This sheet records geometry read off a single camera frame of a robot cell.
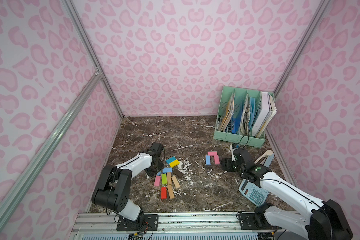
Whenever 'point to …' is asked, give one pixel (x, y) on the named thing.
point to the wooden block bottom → (170, 191)
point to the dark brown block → (178, 173)
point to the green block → (164, 179)
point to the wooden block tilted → (175, 182)
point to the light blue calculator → (256, 194)
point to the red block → (163, 193)
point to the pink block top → (212, 153)
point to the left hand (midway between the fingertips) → (159, 167)
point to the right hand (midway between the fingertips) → (226, 160)
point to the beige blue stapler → (266, 159)
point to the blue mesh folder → (235, 122)
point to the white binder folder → (263, 115)
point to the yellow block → (174, 163)
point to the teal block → (171, 159)
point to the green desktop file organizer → (242, 115)
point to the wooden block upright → (169, 178)
